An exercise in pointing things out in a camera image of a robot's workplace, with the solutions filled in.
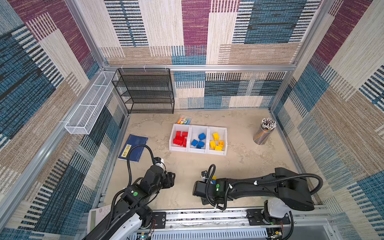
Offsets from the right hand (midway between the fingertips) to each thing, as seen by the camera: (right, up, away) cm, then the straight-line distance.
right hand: (208, 198), depth 79 cm
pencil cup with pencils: (+35, +38, +8) cm, 52 cm away
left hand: (-19, +13, -1) cm, 23 cm away
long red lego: (-17, +27, +20) cm, 38 cm away
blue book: (-44, +20, +17) cm, 52 cm away
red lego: (-13, +32, +25) cm, 43 cm away
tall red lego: (-17, +30, +23) cm, 41 cm away
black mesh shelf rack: (-42, +64, +29) cm, 82 cm away
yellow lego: (+8, +30, +22) cm, 39 cm away
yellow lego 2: (+5, +26, +18) cm, 31 cm away
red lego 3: (-13, +27, +16) cm, 34 cm away
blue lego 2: (-7, +27, +21) cm, 35 cm away
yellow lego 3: (+8, +23, +17) cm, 30 cm away
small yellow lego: (+1, +16, -16) cm, 23 cm away
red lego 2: (-18, +33, +26) cm, 45 cm away
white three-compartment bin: (-4, +29, +23) cm, 37 cm away
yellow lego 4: (+10, +26, +18) cm, 33 cm away
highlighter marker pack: (-14, +42, +33) cm, 55 cm away
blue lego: (-2, +30, +23) cm, 38 cm away
